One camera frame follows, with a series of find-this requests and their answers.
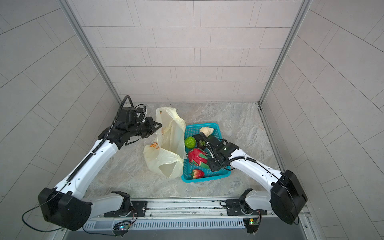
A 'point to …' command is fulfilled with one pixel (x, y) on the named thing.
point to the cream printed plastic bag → (167, 155)
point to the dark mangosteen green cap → (202, 143)
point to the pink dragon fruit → (198, 157)
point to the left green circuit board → (121, 228)
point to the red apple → (197, 173)
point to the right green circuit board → (252, 224)
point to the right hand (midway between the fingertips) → (214, 165)
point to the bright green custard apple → (190, 142)
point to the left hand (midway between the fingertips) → (165, 123)
